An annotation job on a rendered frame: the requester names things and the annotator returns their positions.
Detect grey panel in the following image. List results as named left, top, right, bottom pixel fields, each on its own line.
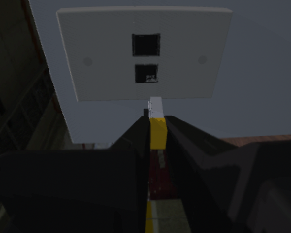
left=29, top=0, right=291, bottom=144

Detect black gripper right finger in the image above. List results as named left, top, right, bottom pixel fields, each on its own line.
left=164, top=116, right=291, bottom=233

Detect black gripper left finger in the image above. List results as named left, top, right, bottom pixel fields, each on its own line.
left=0, top=116, right=150, bottom=233

